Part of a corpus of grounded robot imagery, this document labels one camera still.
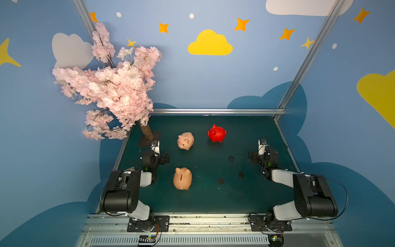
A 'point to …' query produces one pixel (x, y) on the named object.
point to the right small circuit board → (275, 240)
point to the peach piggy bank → (182, 178)
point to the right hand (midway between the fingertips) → (260, 149)
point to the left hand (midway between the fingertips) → (161, 148)
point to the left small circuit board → (146, 239)
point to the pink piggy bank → (185, 140)
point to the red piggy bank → (216, 134)
